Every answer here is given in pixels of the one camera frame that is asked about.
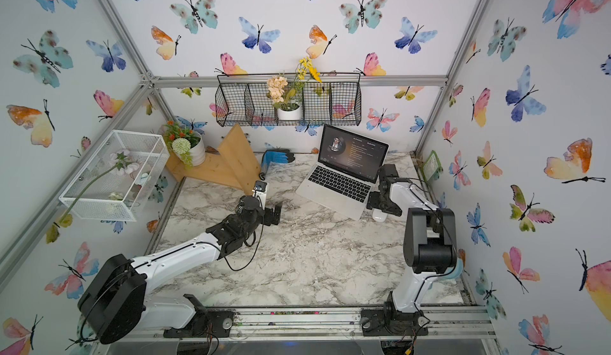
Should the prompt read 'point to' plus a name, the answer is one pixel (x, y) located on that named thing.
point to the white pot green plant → (187, 144)
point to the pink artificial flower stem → (121, 162)
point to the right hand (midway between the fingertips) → (384, 204)
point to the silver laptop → (348, 165)
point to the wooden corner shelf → (234, 165)
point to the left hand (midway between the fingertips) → (272, 198)
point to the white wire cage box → (117, 181)
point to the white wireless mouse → (378, 215)
